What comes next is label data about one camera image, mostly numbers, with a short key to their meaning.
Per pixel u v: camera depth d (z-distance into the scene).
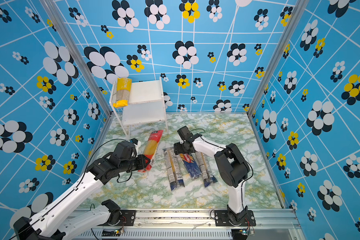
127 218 0.73
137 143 0.69
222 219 0.72
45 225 0.39
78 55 0.87
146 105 0.82
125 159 0.58
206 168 0.87
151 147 0.79
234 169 0.50
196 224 0.72
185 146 0.70
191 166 0.88
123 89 0.84
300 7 0.68
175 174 0.85
